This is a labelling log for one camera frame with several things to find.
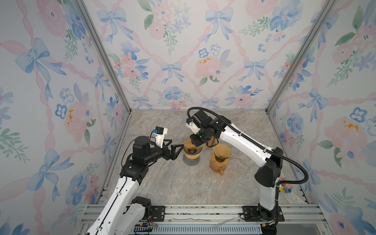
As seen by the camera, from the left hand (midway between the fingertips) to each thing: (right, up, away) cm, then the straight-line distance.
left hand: (177, 142), depth 71 cm
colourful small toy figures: (+58, -26, +9) cm, 64 cm away
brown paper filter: (+5, -1, 0) cm, 6 cm away
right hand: (+8, 0, +9) cm, 12 cm away
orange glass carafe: (+23, -18, +19) cm, 35 cm away
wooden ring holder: (+22, -12, +11) cm, 27 cm away
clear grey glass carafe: (+6, -14, +17) cm, 23 cm away
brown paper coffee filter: (+24, -6, +10) cm, 27 cm away
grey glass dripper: (+8, -7, +7) cm, 13 cm away
